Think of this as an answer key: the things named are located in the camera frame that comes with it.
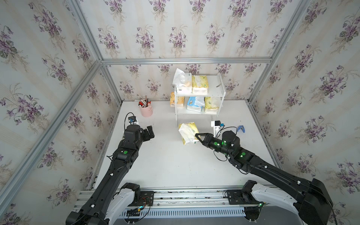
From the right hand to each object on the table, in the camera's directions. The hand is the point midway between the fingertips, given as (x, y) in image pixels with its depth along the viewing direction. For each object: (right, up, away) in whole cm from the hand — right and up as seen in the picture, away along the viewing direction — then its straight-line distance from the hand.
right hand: (197, 135), depth 71 cm
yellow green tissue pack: (-5, +2, +2) cm, 6 cm away
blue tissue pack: (+1, +18, +19) cm, 26 cm away
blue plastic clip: (+36, +1, +30) cm, 47 cm away
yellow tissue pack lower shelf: (+10, +17, +19) cm, 27 cm away
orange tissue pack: (-9, +21, +24) cm, 33 cm away
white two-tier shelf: (+12, +25, +9) cm, 29 cm away
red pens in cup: (-37, +19, +36) cm, 55 cm away
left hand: (-28, +3, +7) cm, 29 cm away
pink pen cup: (-35, +12, +36) cm, 52 cm away
